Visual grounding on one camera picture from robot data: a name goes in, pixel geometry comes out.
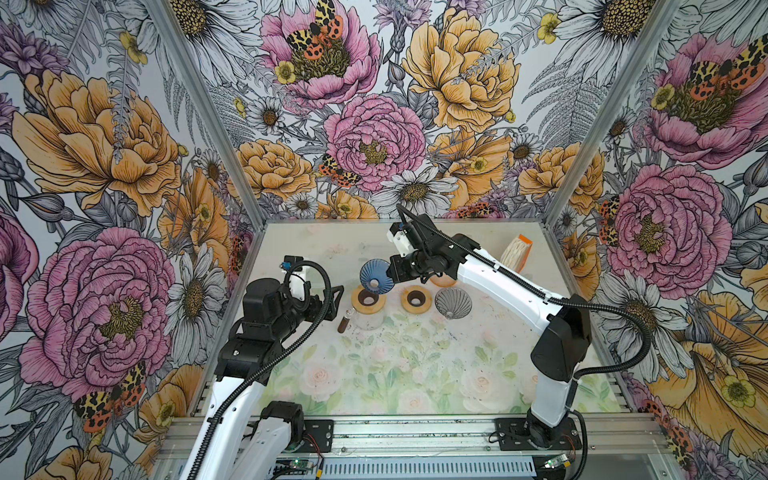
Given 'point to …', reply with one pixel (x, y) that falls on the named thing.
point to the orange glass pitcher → (443, 280)
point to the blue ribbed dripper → (374, 277)
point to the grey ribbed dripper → (453, 303)
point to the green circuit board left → (301, 463)
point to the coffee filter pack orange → (516, 253)
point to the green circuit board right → (551, 463)
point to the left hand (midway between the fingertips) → (326, 296)
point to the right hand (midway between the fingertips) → (390, 281)
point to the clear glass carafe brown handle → (361, 321)
